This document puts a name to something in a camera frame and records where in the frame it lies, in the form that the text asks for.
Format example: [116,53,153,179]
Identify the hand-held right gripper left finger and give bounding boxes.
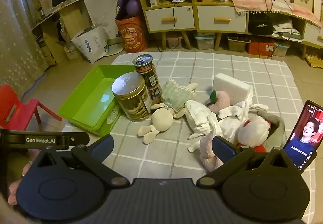
[30,134,130,188]

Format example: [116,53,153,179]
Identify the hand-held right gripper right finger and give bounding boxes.
[196,135,303,188]

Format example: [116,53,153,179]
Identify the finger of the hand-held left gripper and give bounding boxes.
[0,129,90,151]

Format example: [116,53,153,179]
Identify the white plush with red hat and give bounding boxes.
[237,115,270,152]

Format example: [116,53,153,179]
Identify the green plastic tray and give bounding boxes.
[58,64,138,137]

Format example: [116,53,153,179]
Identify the grey plush toy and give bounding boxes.
[255,110,287,150]

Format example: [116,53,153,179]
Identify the beige bunny plush checkered dress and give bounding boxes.
[137,78,200,145]

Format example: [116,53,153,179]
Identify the person's left hand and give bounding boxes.
[6,150,38,205]

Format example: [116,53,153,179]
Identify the pink plush with green leaf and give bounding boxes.
[207,90,231,115]

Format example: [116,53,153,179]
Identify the clear jar with metal lid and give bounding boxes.
[111,72,152,122]

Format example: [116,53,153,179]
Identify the red plastic chair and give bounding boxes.
[0,84,62,131]

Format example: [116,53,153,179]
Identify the white foam block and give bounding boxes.
[213,73,253,103]

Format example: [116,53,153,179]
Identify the smartphone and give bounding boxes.
[283,100,323,172]

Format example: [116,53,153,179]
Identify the tall black can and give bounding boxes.
[133,54,162,102]

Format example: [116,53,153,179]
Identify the round white fan base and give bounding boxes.
[105,42,124,56]

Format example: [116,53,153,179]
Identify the beige star-print curtain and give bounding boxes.
[0,0,51,93]

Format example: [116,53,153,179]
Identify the white paper bag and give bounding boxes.
[71,24,109,63]

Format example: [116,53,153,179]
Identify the clear storage box dark contents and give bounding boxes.
[227,36,250,53]

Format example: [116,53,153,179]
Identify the red box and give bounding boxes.
[246,38,274,58]

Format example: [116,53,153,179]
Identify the clear storage box blue lid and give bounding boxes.
[194,33,216,50]

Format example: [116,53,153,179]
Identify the orange printed barrel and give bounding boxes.
[115,17,148,53]

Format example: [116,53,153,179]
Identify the small blue-lidded box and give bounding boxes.
[274,42,289,57]

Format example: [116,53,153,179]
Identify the clear storage box pink contents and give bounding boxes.
[167,36,183,50]

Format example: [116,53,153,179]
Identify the wooden shelf unit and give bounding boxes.
[31,0,92,65]

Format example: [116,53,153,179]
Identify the egg carton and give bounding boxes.
[305,54,323,69]

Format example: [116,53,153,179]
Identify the low yellow drawer cabinet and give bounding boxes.
[194,0,323,60]

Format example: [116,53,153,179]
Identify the black bag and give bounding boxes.
[249,12,274,35]

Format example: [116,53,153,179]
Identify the folded white cloth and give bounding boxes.
[274,21,304,40]

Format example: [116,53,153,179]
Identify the tall yellow shelf cabinet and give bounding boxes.
[130,0,197,50]

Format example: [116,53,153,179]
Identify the purple bag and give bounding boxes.
[115,0,138,20]

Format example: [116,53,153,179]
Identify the purple ball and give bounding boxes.
[126,0,140,15]

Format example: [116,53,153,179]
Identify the pink cloth with tassels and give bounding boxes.
[227,0,323,29]

